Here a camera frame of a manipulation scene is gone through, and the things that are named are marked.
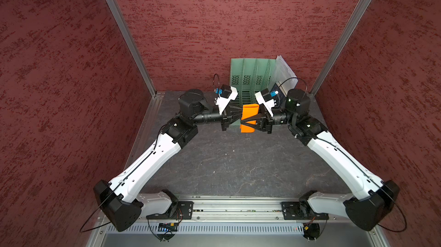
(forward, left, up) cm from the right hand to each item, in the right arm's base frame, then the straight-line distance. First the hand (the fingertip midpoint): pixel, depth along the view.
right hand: (240, 124), depth 60 cm
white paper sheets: (+42, -30, -13) cm, 53 cm away
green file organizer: (+55, -11, -24) cm, 61 cm away
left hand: (+1, -2, +4) cm, 4 cm away
